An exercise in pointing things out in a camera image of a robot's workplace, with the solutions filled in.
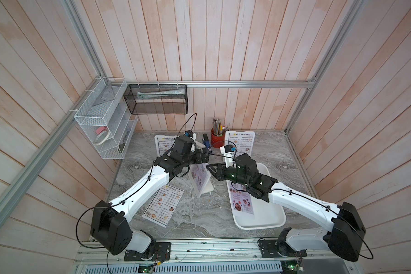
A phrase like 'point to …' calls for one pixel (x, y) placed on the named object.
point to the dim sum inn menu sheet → (164, 205)
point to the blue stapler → (205, 140)
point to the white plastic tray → (265, 216)
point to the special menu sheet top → (200, 174)
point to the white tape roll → (104, 140)
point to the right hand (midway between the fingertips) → (207, 166)
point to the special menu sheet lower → (241, 200)
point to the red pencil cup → (217, 141)
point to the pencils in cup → (219, 129)
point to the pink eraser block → (100, 129)
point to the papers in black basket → (149, 95)
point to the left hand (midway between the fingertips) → (202, 155)
